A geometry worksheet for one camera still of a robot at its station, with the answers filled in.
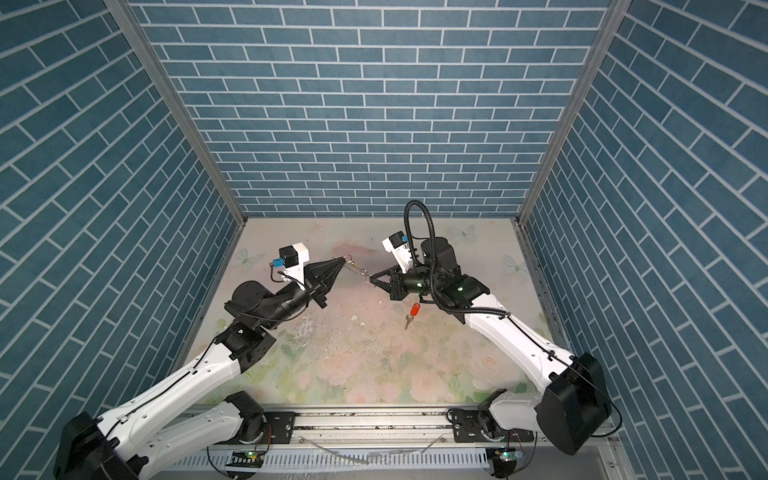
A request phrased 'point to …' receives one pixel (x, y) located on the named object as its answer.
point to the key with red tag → (414, 311)
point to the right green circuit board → (510, 455)
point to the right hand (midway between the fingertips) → (369, 276)
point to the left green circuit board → (246, 459)
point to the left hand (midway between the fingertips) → (344, 263)
